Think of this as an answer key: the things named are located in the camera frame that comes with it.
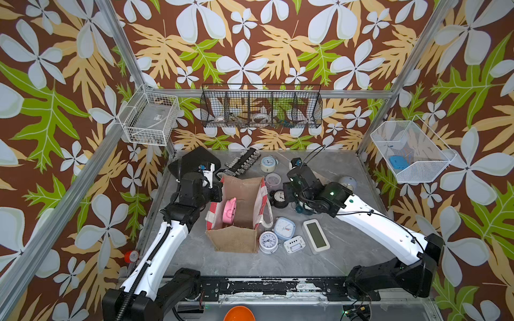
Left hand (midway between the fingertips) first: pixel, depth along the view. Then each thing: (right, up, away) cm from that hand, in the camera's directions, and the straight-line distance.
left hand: (222, 181), depth 78 cm
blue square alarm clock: (+26, -21, +8) cm, 35 cm away
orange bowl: (+8, -45, -11) cm, 47 cm away
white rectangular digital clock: (+39, -24, +5) cm, 46 cm away
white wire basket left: (-33, +27, +7) cm, 43 cm away
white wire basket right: (+80, +12, +3) cm, 81 cm away
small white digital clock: (+30, -28, +5) cm, 41 cm away
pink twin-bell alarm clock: (+2, -13, +5) cm, 14 cm away
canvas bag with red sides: (+3, -20, +15) cm, 25 cm away
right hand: (+25, -2, -2) cm, 25 cm away
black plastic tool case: (-23, +10, +40) cm, 47 cm away
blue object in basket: (+72, +8, +2) cm, 72 cm away
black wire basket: (+16, +36, +19) cm, 44 cm away
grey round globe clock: (+60, -1, +18) cm, 62 cm away
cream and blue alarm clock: (+21, +8, +31) cm, 38 cm away
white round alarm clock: (+19, -26, +5) cm, 33 cm away
